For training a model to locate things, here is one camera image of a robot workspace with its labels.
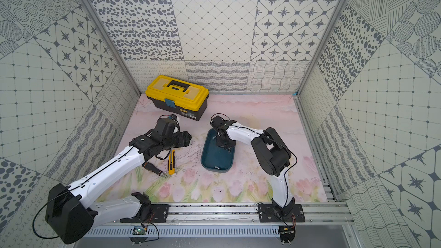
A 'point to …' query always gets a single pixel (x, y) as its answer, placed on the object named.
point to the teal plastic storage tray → (213, 158)
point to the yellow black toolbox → (189, 100)
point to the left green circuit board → (138, 231)
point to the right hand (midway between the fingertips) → (225, 146)
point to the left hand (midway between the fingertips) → (185, 134)
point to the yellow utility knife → (171, 162)
